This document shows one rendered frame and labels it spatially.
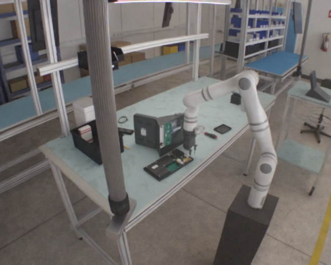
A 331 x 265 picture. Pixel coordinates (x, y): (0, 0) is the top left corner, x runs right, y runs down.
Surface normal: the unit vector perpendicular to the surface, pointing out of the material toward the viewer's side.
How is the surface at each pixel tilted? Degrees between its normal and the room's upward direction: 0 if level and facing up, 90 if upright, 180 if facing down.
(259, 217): 0
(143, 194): 0
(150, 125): 90
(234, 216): 90
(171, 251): 0
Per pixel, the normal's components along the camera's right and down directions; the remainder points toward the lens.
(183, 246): 0.00, -0.86
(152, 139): -0.41, 0.46
